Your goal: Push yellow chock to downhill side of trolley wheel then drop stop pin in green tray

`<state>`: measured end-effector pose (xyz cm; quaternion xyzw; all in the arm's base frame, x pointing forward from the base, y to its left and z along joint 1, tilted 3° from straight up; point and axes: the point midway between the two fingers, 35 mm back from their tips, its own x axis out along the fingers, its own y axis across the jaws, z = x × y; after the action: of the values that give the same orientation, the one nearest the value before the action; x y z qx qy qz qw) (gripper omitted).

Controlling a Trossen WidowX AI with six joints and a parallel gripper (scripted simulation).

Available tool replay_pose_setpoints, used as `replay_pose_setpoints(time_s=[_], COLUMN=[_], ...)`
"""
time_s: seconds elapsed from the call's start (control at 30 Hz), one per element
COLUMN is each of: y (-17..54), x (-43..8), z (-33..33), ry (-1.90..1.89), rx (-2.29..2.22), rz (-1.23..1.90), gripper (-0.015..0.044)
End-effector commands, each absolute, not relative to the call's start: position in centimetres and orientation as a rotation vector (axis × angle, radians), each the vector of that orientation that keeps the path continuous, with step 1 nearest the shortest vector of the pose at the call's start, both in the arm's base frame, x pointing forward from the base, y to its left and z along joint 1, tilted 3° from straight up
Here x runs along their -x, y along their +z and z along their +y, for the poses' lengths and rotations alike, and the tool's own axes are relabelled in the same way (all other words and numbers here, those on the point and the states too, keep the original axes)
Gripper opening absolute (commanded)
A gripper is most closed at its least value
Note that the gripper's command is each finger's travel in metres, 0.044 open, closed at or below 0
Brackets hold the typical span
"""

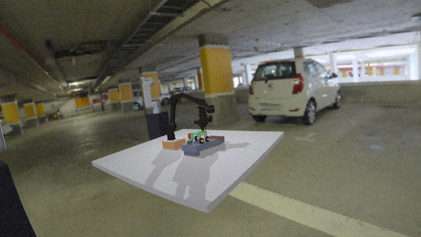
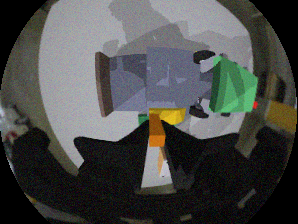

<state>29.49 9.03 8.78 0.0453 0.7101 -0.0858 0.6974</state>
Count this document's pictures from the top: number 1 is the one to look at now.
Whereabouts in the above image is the green four-wheeled trolley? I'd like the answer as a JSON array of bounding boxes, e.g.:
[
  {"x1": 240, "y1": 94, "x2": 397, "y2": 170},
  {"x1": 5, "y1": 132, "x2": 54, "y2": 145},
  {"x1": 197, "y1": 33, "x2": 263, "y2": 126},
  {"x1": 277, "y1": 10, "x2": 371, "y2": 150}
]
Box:
[{"x1": 187, "y1": 131, "x2": 210, "y2": 144}]

